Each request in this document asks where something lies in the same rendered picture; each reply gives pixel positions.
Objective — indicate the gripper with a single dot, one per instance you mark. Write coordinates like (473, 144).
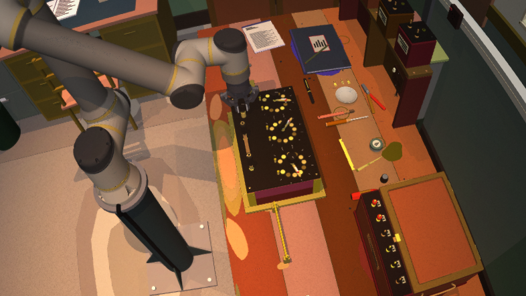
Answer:
(239, 93)

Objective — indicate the brass shorting link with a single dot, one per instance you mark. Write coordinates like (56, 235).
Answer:
(247, 144)

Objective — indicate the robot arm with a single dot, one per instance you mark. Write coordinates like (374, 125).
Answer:
(82, 49)

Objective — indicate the white red dial pointer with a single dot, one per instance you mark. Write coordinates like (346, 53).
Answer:
(282, 100)
(287, 124)
(295, 169)

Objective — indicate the black maroon decade box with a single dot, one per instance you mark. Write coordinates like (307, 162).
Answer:
(279, 152)

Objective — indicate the small black knob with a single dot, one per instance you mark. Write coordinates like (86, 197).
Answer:
(384, 178)

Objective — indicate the red instrument knob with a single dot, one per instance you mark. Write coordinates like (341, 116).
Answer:
(374, 202)
(380, 217)

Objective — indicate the maroon box with terminals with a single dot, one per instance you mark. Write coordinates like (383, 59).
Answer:
(394, 18)
(415, 47)

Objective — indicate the black instrument knob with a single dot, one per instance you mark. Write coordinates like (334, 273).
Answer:
(395, 264)
(400, 281)
(386, 233)
(390, 248)

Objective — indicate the brown maroon instrument box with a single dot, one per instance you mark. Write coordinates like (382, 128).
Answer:
(427, 230)

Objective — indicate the black pen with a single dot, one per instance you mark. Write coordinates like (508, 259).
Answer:
(309, 91)

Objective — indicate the white printed paper sheet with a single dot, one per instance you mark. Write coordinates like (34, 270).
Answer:
(263, 36)

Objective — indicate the olive pencil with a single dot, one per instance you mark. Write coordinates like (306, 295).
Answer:
(316, 54)

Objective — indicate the dark blue notebook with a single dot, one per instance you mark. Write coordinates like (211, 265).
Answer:
(324, 55)

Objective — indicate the white round disc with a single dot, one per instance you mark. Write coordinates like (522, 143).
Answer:
(346, 94)

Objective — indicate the pink top yellow desk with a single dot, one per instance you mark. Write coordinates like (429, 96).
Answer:
(135, 37)

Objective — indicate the grey tape roll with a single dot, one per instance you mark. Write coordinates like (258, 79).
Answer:
(376, 144)

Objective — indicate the red marker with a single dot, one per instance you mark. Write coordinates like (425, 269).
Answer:
(361, 194)

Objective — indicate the dark brown shelf unit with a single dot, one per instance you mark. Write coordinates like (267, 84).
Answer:
(407, 90)

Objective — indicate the dark blue desk mat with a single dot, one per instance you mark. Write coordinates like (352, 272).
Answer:
(107, 9)

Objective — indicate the green pad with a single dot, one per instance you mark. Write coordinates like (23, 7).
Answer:
(439, 53)

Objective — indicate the yellow tray frame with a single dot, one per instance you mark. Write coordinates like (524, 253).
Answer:
(283, 206)

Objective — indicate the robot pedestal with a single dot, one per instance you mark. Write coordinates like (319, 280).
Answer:
(158, 230)

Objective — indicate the yellow instrument switch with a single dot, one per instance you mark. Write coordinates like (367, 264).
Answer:
(396, 237)

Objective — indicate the black wall box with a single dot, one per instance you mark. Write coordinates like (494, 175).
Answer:
(455, 16)

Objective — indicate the white curved rail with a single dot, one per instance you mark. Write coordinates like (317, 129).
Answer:
(485, 53)

